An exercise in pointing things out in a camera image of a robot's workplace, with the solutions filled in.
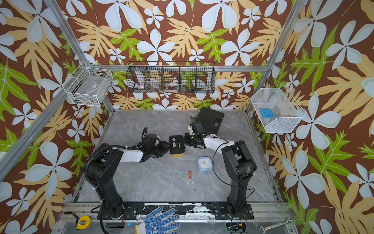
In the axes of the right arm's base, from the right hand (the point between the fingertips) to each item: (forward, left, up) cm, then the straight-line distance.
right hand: (181, 140), depth 94 cm
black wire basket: (+35, +7, +25) cm, 43 cm away
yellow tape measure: (-45, +46, -4) cm, 64 cm away
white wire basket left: (+20, +55, +28) cm, 65 cm away
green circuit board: (-46, -29, -10) cm, 55 cm away
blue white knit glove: (-44, +12, -7) cm, 46 cm away
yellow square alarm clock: (-2, +3, -4) cm, 5 cm away
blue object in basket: (+7, -51, +18) cm, 54 cm away
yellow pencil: (+21, -6, -6) cm, 23 cm away
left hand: (-1, +6, -4) cm, 7 cm away
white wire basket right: (+7, -57, +19) cm, 61 cm away
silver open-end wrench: (-47, -42, -6) cm, 63 cm away
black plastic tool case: (+22, -23, -4) cm, 32 cm away
